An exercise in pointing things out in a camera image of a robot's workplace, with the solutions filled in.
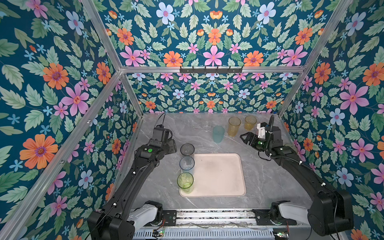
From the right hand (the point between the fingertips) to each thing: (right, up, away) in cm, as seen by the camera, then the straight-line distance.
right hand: (245, 137), depth 83 cm
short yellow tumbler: (+9, +9, +19) cm, 23 cm away
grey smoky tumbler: (-33, -7, +1) cm, 34 cm away
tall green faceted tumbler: (-34, -25, -1) cm, 42 cm away
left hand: (-40, -2, -6) cm, 40 cm away
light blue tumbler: (-33, -15, +3) cm, 37 cm away
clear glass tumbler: (-21, +7, +21) cm, 31 cm away
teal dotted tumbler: (-13, +1, +21) cm, 25 cm away
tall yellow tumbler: (-3, +8, +17) cm, 19 cm away
